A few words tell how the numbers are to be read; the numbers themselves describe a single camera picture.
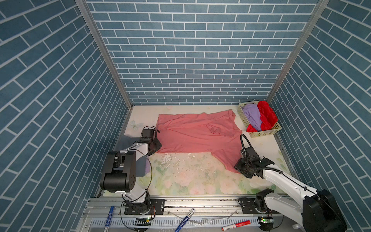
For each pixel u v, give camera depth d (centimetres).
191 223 70
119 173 46
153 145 83
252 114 105
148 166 85
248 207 74
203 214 73
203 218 71
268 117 106
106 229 67
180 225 68
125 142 94
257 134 98
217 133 103
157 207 74
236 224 68
